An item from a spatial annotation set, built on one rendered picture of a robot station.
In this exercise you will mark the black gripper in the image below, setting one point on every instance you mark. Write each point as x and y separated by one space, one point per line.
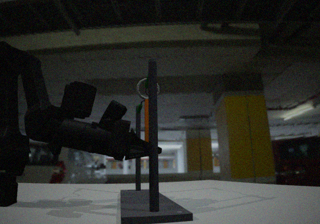
118 143

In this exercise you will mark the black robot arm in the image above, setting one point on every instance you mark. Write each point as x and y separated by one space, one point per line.
43 122

